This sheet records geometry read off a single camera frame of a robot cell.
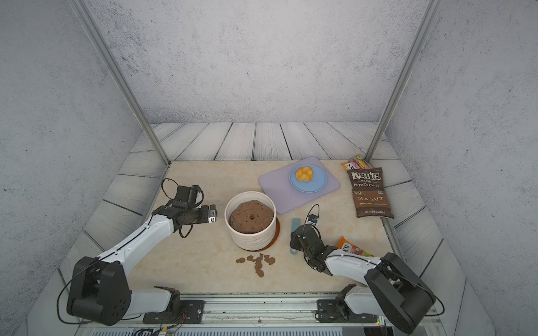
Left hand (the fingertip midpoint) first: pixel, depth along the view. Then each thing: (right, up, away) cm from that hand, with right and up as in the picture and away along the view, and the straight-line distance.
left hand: (210, 213), depth 88 cm
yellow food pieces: (+43, +17, +24) cm, 51 cm away
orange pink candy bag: (+56, -14, -1) cm, 58 cm away
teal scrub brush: (+36, -6, +8) cm, 38 cm away
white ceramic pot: (+20, -9, -9) cm, 24 cm away
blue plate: (+49, +11, +26) cm, 57 cm away
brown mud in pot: (+17, -1, -1) cm, 17 cm away
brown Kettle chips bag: (+73, +7, +17) cm, 76 cm away
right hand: (+35, -9, +1) cm, 36 cm away
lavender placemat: (+28, +11, +23) cm, 38 cm away
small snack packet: (+71, +22, +27) cm, 79 cm away
